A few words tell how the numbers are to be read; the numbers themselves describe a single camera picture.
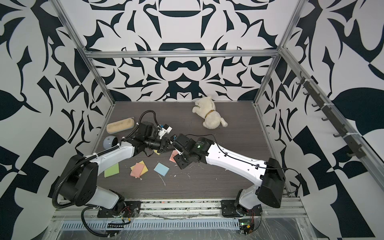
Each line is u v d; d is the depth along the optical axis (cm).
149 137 73
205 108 104
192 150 51
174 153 76
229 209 74
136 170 87
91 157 47
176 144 57
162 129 79
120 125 102
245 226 71
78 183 43
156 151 79
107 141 89
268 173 43
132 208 74
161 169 87
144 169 87
